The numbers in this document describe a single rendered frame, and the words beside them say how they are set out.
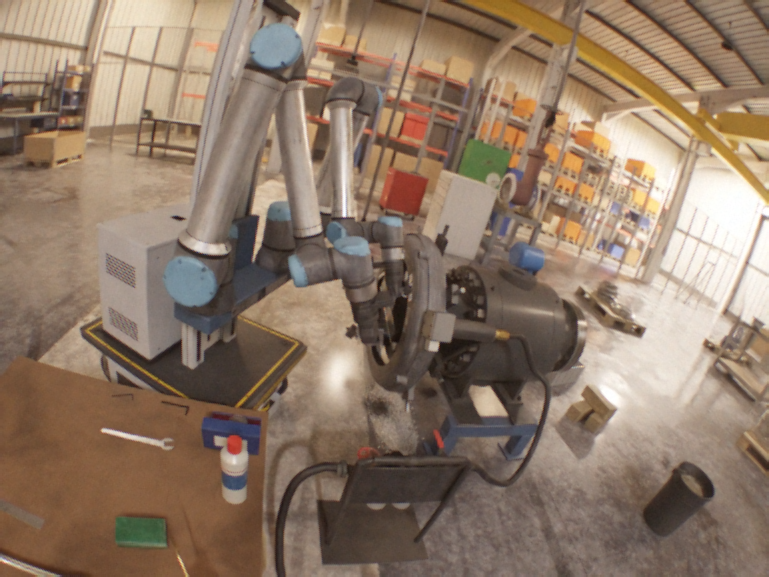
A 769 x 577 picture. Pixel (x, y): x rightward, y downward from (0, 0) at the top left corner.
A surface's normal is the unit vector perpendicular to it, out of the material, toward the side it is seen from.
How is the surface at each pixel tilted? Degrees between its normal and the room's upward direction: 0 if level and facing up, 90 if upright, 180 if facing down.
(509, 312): 50
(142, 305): 90
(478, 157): 90
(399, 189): 90
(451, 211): 90
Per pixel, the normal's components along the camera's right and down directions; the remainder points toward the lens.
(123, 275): -0.23, 0.32
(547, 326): 0.30, -0.12
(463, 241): 0.08, 0.41
